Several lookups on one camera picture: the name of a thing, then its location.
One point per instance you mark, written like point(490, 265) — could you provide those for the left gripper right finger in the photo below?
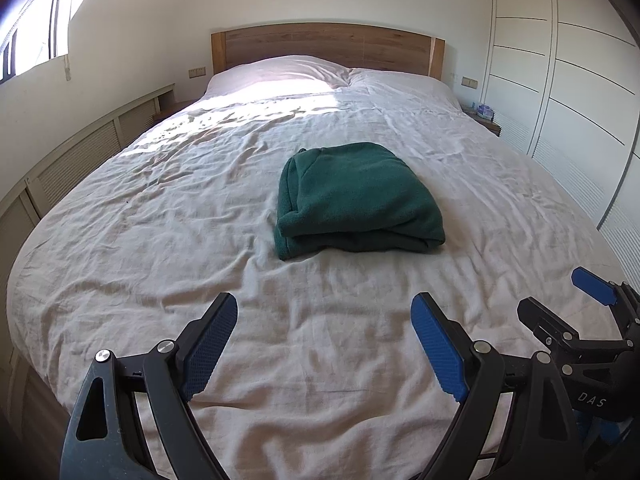
point(513, 412)

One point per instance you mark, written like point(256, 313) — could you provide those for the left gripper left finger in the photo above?
point(105, 439)

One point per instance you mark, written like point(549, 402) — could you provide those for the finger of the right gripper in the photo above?
point(621, 299)
point(555, 334)

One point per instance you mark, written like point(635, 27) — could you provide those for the dark green knit sweater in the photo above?
point(357, 197)

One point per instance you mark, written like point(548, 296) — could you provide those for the white radiator cover cabinet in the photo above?
point(67, 165)

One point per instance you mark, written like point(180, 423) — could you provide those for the wooden nightstand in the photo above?
point(489, 124)

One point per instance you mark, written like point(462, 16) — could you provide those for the white bed duvet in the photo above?
point(323, 376)

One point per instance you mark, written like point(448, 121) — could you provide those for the white built-in wardrobe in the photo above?
point(562, 77)

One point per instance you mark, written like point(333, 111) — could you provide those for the blue tissue pack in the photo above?
point(485, 111)

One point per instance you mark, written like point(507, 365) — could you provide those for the wooden headboard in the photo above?
point(350, 45)

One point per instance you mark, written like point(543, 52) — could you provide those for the white pillow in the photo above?
point(281, 68)

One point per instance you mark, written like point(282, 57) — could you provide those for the bright window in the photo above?
point(38, 35)

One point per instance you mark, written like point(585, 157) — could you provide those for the beige wall switch plate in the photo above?
point(469, 82)

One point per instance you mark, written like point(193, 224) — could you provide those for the left beige wall switch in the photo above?
point(197, 72)

